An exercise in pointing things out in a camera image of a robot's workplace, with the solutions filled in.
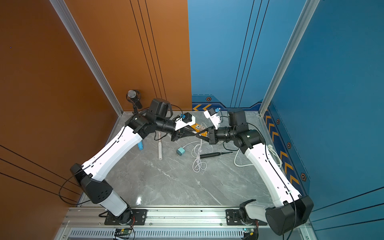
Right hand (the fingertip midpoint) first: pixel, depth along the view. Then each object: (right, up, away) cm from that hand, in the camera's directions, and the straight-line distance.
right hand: (198, 135), depth 66 cm
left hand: (-2, +3, +2) cm, 4 cm away
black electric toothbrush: (+10, -15, +30) cm, 35 cm away
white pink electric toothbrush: (-25, -11, +31) cm, 41 cm away
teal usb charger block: (-11, -13, +29) cm, 34 cm away
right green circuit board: (+25, -47, +7) cm, 54 cm away
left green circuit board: (-36, -47, +6) cm, 59 cm away
